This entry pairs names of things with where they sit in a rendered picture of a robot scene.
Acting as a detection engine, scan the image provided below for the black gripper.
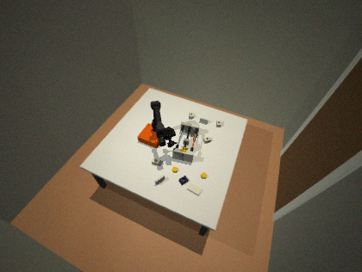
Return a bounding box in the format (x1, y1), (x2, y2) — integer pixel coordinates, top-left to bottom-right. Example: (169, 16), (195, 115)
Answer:
(165, 127), (177, 148)

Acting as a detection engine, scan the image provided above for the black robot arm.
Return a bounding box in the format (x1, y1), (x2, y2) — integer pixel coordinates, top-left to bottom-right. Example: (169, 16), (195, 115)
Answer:
(150, 101), (176, 146)

